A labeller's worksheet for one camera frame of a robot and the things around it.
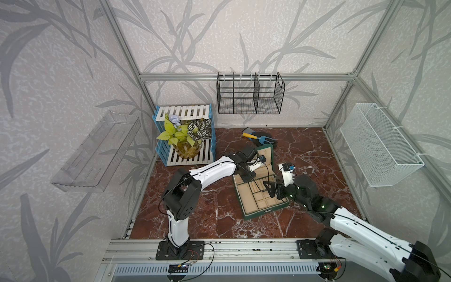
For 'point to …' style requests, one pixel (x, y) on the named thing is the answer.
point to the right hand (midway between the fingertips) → (269, 179)
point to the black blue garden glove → (256, 141)
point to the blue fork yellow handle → (262, 139)
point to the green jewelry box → (253, 198)
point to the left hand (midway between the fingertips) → (250, 173)
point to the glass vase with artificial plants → (186, 136)
